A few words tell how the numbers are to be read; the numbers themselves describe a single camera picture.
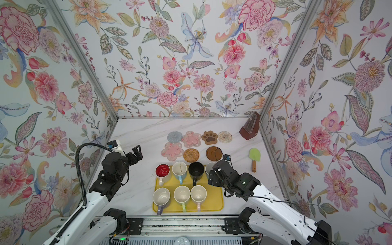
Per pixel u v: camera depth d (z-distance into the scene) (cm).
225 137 110
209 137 110
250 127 103
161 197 82
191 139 110
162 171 90
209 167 86
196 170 87
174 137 110
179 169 90
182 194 81
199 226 75
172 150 103
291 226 42
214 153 102
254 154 101
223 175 56
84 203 49
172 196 75
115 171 59
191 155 100
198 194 83
